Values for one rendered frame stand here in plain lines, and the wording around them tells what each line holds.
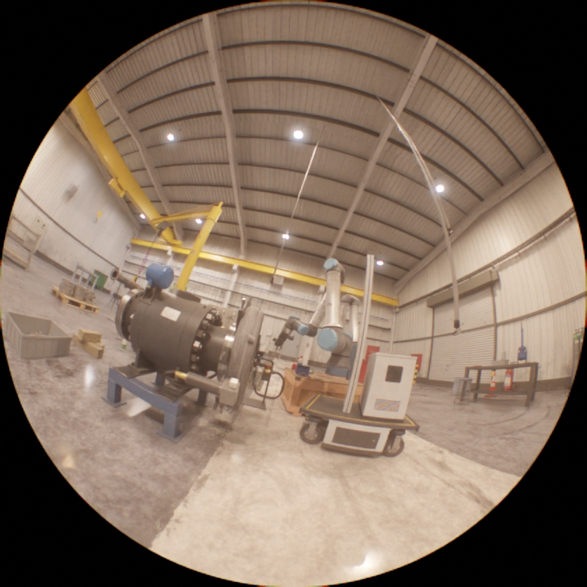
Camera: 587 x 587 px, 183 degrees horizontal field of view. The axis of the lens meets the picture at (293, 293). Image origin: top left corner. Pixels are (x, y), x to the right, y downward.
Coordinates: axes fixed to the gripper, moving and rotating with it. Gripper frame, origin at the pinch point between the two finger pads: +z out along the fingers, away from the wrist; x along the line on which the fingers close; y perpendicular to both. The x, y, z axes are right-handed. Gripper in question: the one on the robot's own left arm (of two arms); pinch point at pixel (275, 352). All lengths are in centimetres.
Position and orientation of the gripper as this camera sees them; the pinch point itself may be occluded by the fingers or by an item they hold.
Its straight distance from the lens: 164.9
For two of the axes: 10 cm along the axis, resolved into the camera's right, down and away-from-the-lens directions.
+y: -7.2, -4.4, 5.3
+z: -5.1, 8.6, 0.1
